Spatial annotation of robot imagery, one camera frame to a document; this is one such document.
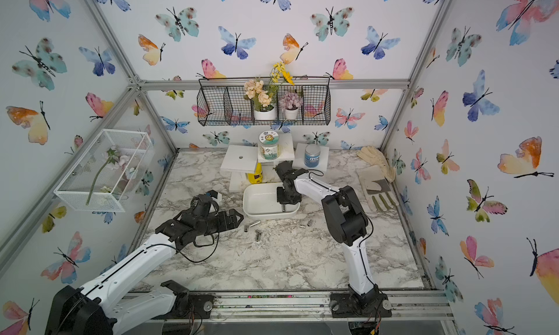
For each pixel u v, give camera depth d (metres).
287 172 0.80
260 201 0.99
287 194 0.84
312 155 0.89
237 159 0.96
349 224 0.55
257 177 1.00
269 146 0.82
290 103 0.89
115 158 0.75
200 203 0.63
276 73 0.83
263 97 0.82
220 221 0.72
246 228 0.91
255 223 0.93
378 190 1.04
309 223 0.93
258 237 0.89
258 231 0.91
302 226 0.92
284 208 0.97
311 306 0.75
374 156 1.17
